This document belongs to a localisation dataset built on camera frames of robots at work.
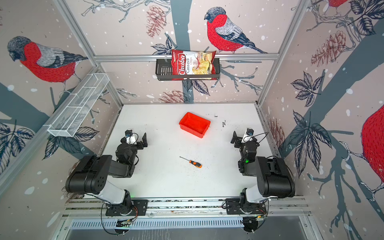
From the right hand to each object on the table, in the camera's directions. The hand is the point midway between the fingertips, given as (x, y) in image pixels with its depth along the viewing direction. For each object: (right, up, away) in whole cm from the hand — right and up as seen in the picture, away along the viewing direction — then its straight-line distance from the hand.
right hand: (241, 134), depth 90 cm
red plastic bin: (-28, +5, +17) cm, 34 cm away
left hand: (-64, +1, -1) cm, 64 cm away
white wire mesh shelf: (-91, +17, -11) cm, 93 cm away
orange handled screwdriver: (-28, -17, -2) cm, 33 cm away
